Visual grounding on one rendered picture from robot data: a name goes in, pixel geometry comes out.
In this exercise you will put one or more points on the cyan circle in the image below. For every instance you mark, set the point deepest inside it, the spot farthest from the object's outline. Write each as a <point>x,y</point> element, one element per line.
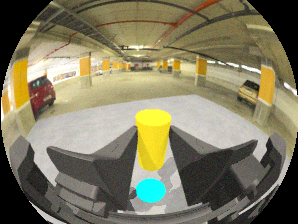
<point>150,190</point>

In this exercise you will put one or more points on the yellow cylinder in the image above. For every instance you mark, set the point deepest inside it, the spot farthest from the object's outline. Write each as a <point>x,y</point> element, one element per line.
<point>153,135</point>

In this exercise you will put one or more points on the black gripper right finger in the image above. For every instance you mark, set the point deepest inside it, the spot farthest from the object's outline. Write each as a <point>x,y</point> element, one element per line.
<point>200,164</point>

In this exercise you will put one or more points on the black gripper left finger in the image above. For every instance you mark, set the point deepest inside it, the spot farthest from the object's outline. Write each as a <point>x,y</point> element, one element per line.
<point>111,167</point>

